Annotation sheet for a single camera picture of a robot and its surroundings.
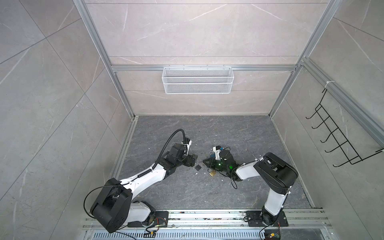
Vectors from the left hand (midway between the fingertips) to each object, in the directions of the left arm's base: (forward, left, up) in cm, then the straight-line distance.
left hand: (191, 151), depth 86 cm
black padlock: (-5, -4, -11) cm, 13 cm away
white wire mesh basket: (+45, -6, +19) cm, 49 cm away
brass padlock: (-9, -12, -11) cm, 19 cm away
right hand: (-2, -7, -9) cm, 11 cm away
